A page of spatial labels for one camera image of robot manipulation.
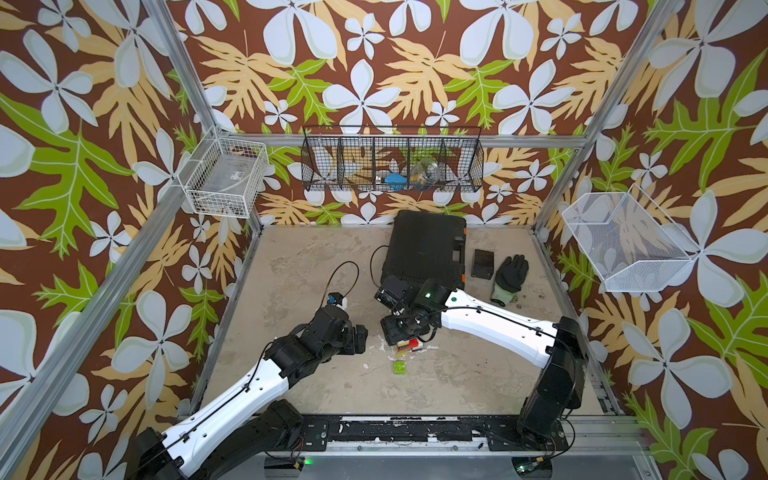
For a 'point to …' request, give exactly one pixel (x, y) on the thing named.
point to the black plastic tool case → (425, 246)
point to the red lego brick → (413, 343)
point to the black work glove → (508, 279)
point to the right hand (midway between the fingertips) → (390, 333)
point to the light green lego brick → (399, 367)
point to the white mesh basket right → (626, 241)
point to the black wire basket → (392, 158)
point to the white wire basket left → (224, 177)
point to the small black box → (483, 265)
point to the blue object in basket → (396, 180)
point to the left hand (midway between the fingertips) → (358, 329)
